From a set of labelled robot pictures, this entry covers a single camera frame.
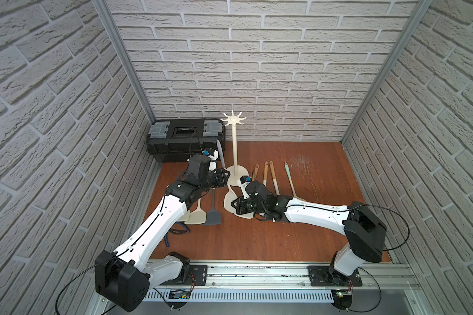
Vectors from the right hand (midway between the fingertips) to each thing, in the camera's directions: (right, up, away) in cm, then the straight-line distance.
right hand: (232, 204), depth 80 cm
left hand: (0, +14, -4) cm, 15 cm away
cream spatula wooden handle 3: (+21, +9, +22) cm, 32 cm away
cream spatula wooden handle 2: (+17, +15, +26) cm, 35 cm away
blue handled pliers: (-26, -14, +5) cm, 29 cm away
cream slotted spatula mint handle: (-22, -7, +5) cm, 23 cm away
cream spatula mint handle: (+30, +6, +19) cm, 36 cm away
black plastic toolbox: (-29, +29, +17) cm, 45 cm away
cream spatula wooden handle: (+11, +12, +24) cm, 29 cm away
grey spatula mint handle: (-9, -7, +5) cm, 13 cm away
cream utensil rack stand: (+1, +12, +20) cm, 24 cm away
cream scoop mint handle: (0, +4, -1) cm, 4 cm away
